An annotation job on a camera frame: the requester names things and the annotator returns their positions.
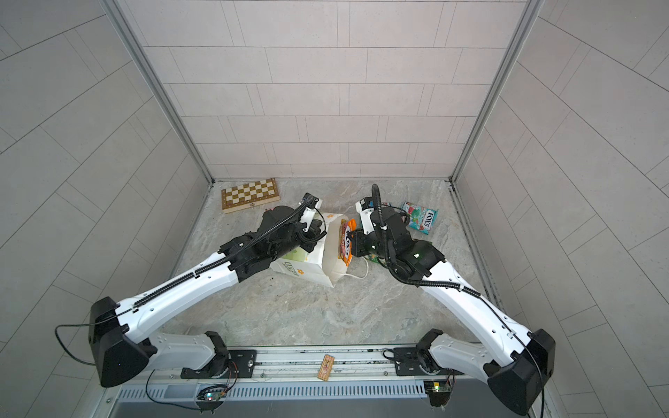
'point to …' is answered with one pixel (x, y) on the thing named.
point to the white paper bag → (320, 261)
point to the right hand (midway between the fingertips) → (346, 236)
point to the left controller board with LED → (211, 398)
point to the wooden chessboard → (249, 195)
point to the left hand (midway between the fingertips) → (327, 220)
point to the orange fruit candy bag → (345, 242)
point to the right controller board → (438, 392)
